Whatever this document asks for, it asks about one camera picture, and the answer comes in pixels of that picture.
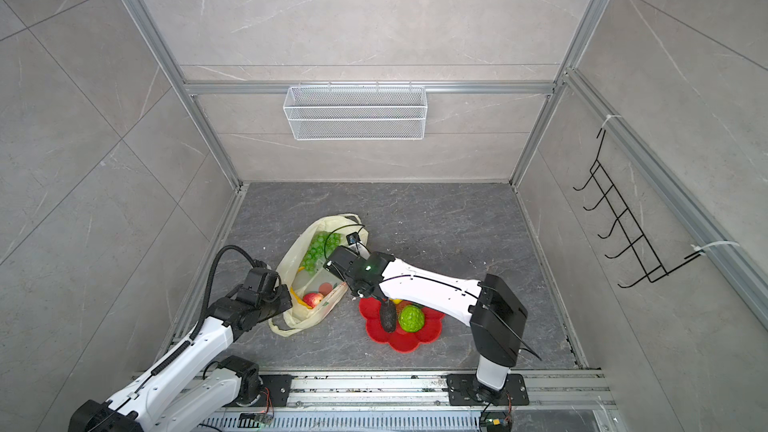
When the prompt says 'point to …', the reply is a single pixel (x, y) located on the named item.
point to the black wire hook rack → (643, 253)
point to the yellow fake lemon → (396, 300)
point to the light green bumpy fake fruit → (411, 318)
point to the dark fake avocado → (389, 310)
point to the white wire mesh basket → (355, 113)
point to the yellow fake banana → (300, 301)
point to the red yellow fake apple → (312, 298)
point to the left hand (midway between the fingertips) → (287, 290)
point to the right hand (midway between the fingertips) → (367, 270)
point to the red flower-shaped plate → (400, 339)
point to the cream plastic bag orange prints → (315, 290)
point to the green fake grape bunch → (322, 241)
